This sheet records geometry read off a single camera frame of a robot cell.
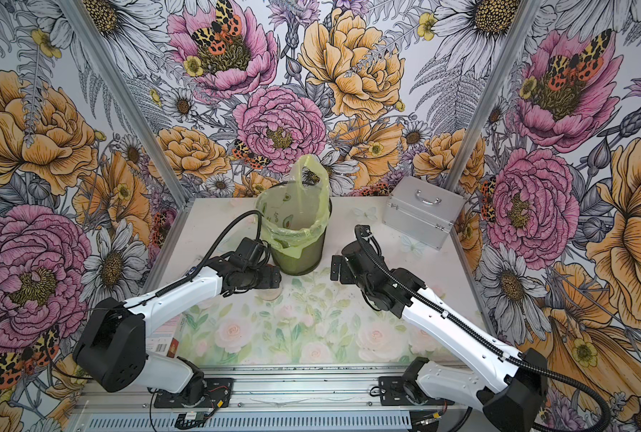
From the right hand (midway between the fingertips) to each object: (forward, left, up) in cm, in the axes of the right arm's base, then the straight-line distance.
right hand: (348, 267), depth 76 cm
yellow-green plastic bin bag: (+28, +17, -7) cm, 33 cm away
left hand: (+2, +26, -13) cm, 29 cm away
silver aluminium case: (+27, -29, -7) cm, 40 cm away
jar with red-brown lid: (+2, +26, -18) cm, 31 cm away
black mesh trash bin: (+11, +12, -12) cm, 20 cm away
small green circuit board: (-31, +44, -23) cm, 58 cm away
